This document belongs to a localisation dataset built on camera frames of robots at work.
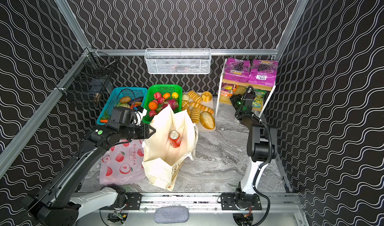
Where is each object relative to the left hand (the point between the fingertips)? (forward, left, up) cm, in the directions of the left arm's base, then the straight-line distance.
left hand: (156, 130), depth 70 cm
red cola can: (+6, -6, -18) cm, 20 cm away
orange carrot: (+16, +41, -15) cm, 46 cm away
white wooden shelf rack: (+42, -48, -8) cm, 65 cm away
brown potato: (+40, +37, -19) cm, 58 cm away
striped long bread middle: (+36, -22, -22) cm, 48 cm away
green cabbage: (+30, +32, -15) cm, 47 cm away
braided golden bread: (+38, -9, -22) cm, 44 cm away
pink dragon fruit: (+35, -1, -18) cm, 40 cm away
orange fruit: (+33, +13, -18) cm, 40 cm away
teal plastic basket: (+42, +44, -16) cm, 63 cm away
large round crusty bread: (+24, -25, -21) cm, 41 cm away
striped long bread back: (+46, -16, -21) cm, 53 cm away
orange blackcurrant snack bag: (+37, -38, -7) cm, 54 cm away
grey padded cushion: (-30, -8, -25) cm, 39 cm away
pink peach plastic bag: (-7, +23, -24) cm, 34 cm away
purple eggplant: (+42, +28, -20) cm, 54 cm away
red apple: (+45, +13, -19) cm, 51 cm away
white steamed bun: (+46, -9, -22) cm, 52 cm away
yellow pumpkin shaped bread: (+48, -25, -22) cm, 58 cm away
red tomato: (+34, +30, -20) cm, 50 cm away
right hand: (+35, -42, -9) cm, 55 cm away
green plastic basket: (+49, +17, -16) cm, 55 cm away
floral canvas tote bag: (-16, -6, +1) cm, 17 cm away
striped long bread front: (+28, -17, -21) cm, 38 cm away
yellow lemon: (+47, 0, -20) cm, 51 cm away
